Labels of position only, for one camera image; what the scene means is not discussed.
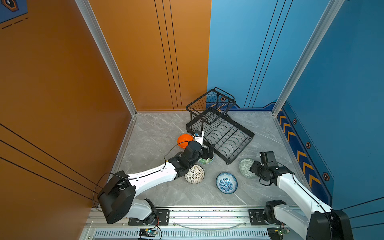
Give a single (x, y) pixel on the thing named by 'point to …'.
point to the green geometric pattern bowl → (245, 165)
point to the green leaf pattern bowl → (206, 161)
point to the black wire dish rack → (220, 132)
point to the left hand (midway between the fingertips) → (208, 142)
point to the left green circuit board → (147, 232)
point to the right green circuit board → (277, 233)
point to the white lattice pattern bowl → (195, 175)
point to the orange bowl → (183, 140)
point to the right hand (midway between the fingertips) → (253, 168)
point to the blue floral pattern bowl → (226, 182)
